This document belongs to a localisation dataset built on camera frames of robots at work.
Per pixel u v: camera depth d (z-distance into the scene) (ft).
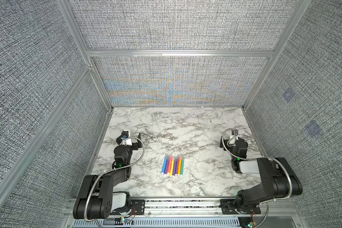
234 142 2.43
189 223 2.30
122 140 2.29
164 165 2.88
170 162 2.91
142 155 2.30
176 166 2.88
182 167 2.85
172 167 2.83
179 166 2.87
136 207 2.42
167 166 2.87
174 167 2.83
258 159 1.69
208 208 2.45
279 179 1.44
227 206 2.39
